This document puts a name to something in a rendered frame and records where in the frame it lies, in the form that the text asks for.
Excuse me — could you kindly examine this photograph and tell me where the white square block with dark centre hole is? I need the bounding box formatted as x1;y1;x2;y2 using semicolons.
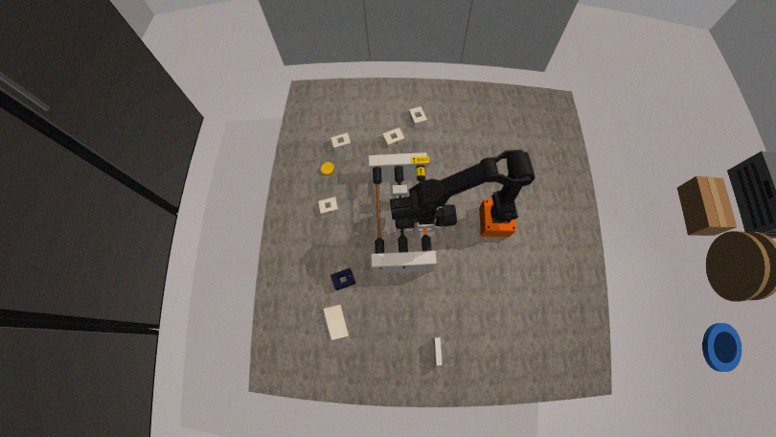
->
409;106;427;128

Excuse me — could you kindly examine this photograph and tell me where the yellow short cylinder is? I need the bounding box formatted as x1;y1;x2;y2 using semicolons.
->
321;162;335;176

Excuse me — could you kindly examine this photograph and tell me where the white square block with red mark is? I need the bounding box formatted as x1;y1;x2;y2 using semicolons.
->
331;133;352;152

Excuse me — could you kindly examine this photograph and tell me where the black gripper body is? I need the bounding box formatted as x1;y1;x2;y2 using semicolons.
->
395;204;457;229

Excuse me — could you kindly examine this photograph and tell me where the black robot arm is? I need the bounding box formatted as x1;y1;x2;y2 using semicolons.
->
390;149;536;223

